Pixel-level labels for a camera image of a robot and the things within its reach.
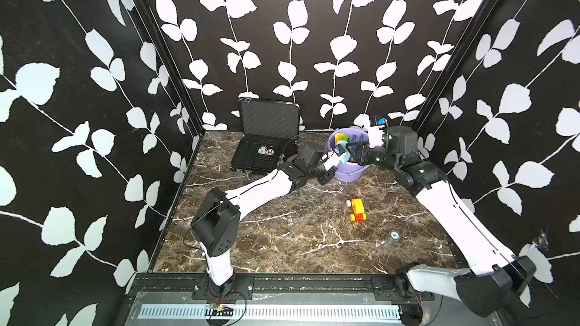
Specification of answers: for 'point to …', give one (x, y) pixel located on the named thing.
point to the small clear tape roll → (395, 235)
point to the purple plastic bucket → (348, 172)
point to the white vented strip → (222, 312)
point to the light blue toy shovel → (347, 155)
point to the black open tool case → (270, 130)
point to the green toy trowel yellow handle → (342, 136)
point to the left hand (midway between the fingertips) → (336, 161)
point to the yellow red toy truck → (359, 214)
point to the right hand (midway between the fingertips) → (348, 140)
